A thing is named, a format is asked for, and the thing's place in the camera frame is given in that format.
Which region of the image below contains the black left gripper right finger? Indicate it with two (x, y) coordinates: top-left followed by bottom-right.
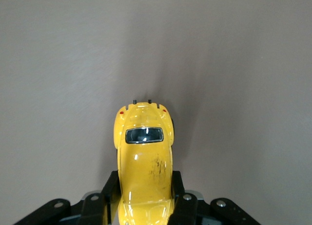
(170, 170), (198, 225)

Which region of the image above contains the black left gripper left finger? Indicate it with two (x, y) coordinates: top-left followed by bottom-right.
(81, 170), (121, 225)

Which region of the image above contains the yellow beetle toy car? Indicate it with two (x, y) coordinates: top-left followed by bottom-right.
(113, 99), (176, 225)

